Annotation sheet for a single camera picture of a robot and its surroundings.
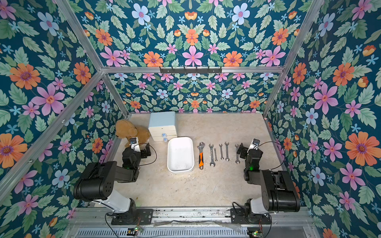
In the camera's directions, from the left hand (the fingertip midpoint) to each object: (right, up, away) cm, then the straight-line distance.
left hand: (141, 142), depth 93 cm
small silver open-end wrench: (+52, -11, +2) cm, 53 cm away
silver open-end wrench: (+45, -13, 0) cm, 47 cm away
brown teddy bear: (-7, +9, -5) cm, 12 cm away
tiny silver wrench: (+47, -6, +6) cm, 48 cm away
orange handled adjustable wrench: (+38, -13, -1) cm, 40 cm away
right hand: (+69, -1, -2) cm, 69 cm away
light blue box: (+14, +11, +1) cm, 17 cm away
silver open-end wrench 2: (+61, -12, 0) cm, 62 cm away
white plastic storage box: (+24, -8, +3) cm, 26 cm away
